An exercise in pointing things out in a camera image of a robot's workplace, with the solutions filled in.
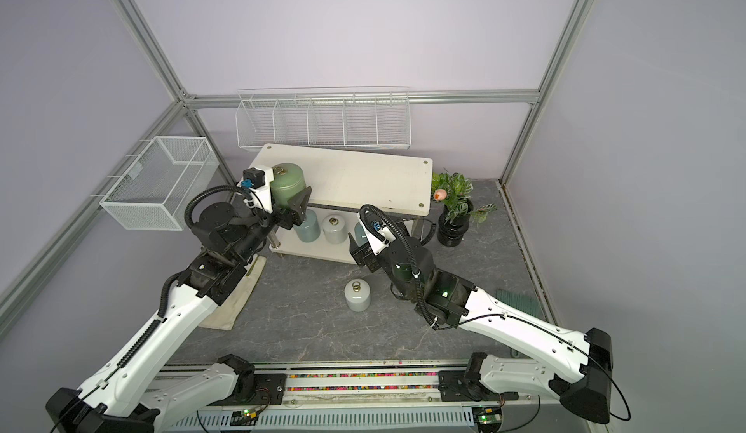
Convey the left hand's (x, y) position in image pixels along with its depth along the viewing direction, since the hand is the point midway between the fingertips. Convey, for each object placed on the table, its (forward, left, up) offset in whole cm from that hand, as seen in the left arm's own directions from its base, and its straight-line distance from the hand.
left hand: (296, 183), depth 65 cm
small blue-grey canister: (+9, +4, -31) cm, 32 cm away
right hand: (-8, -16, -6) cm, 19 cm away
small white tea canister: (+7, -5, -27) cm, 29 cm away
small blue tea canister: (+3, -13, -28) cm, 31 cm away
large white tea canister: (-14, -11, -33) cm, 37 cm away
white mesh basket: (+16, +43, -14) cm, 48 cm away
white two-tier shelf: (+6, -10, -6) cm, 13 cm away
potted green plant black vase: (+6, -40, -12) cm, 42 cm away
